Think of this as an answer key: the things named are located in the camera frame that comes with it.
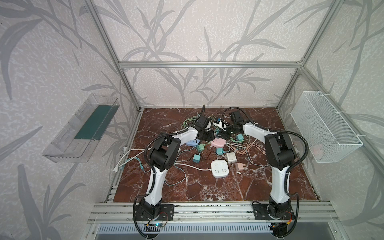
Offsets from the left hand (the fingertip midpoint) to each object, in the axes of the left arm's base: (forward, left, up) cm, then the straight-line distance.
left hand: (215, 132), depth 99 cm
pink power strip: (-7, -2, -2) cm, 7 cm away
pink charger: (-22, -14, -2) cm, 26 cm away
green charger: (-9, +10, -3) cm, 14 cm away
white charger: (-17, -10, -3) cm, 19 cm away
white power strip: (-23, -2, -2) cm, 24 cm away
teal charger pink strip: (-13, -2, -1) cm, 13 cm away
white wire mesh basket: (-22, -45, +30) cm, 58 cm away
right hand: (+3, -3, +1) cm, 5 cm away
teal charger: (-17, +12, -3) cm, 21 cm away
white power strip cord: (-22, +14, -4) cm, 27 cm away
